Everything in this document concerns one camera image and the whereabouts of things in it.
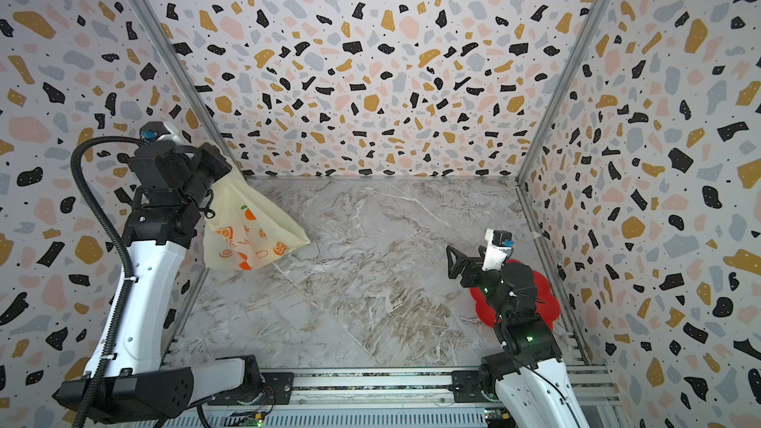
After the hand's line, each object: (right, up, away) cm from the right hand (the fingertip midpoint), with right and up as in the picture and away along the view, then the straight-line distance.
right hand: (464, 249), depth 72 cm
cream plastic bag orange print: (-54, +5, +2) cm, 54 cm away
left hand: (-55, +24, -6) cm, 60 cm away
